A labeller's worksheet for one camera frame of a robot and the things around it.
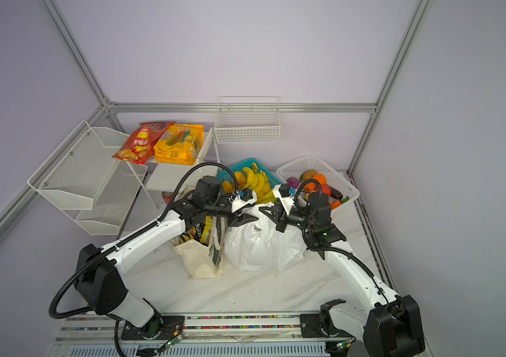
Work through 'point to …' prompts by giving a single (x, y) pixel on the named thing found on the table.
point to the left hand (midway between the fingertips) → (254, 210)
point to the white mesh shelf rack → (82, 174)
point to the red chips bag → (140, 147)
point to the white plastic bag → (259, 245)
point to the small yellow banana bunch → (256, 181)
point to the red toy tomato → (326, 190)
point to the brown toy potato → (309, 174)
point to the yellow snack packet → (207, 227)
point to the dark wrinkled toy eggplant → (335, 193)
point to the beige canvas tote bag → (202, 261)
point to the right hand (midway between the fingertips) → (261, 208)
